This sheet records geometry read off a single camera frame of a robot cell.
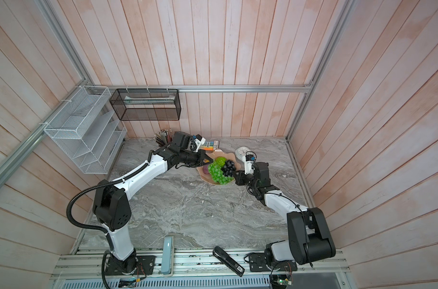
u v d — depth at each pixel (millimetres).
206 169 957
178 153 675
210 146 1142
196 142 756
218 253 728
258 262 730
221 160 999
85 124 698
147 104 1053
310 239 433
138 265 726
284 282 698
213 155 1064
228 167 975
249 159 798
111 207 475
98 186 462
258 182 699
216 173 879
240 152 1107
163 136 997
